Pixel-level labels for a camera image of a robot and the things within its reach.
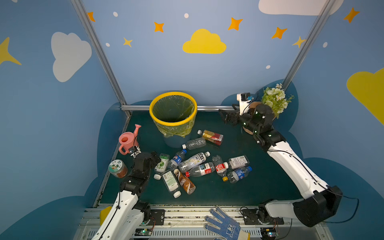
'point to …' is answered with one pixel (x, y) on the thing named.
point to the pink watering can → (128, 140)
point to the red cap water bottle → (200, 170)
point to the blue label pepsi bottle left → (173, 163)
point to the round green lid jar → (117, 168)
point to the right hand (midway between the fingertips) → (228, 103)
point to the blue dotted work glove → (228, 229)
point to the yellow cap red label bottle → (221, 167)
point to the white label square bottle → (237, 162)
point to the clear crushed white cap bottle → (193, 143)
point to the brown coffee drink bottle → (187, 185)
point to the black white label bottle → (192, 161)
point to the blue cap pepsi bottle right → (237, 174)
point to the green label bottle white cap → (171, 183)
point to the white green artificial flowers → (275, 97)
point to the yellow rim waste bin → (173, 113)
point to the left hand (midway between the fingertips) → (152, 155)
